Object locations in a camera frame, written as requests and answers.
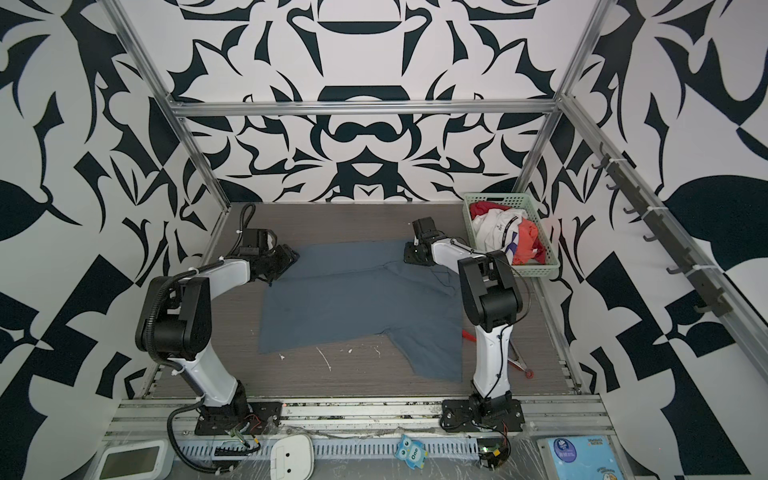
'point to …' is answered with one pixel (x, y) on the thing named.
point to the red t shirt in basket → (528, 246)
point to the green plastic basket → (525, 201)
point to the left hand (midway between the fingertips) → (295, 252)
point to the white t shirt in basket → (498, 230)
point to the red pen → (528, 373)
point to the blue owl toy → (412, 452)
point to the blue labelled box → (584, 458)
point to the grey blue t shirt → (366, 288)
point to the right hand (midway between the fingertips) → (412, 251)
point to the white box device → (292, 458)
